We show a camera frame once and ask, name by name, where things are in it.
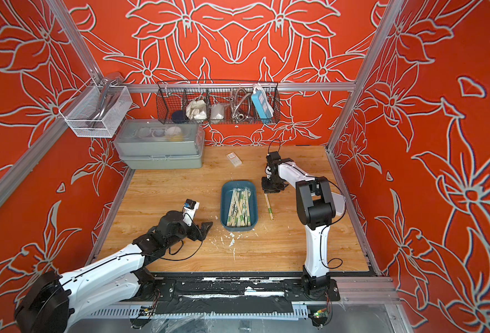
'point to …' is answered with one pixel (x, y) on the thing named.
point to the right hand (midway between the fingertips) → (263, 189)
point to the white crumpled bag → (196, 109)
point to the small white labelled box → (234, 159)
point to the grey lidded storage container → (160, 143)
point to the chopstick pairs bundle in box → (239, 214)
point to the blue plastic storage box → (226, 191)
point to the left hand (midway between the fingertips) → (204, 218)
